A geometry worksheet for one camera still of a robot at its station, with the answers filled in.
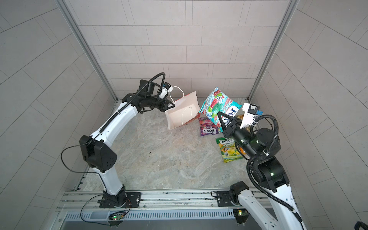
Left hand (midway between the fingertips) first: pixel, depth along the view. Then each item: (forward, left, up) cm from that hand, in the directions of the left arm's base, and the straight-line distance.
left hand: (176, 103), depth 79 cm
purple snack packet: (-1, -20, -22) cm, 30 cm away
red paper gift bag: (+9, -5, -15) cm, 19 cm away
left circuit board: (-49, +24, -22) cm, 59 cm away
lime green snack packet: (-17, -32, -22) cm, 42 cm away
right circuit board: (-48, -33, -26) cm, 64 cm away
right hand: (-20, -18, +16) cm, 31 cm away
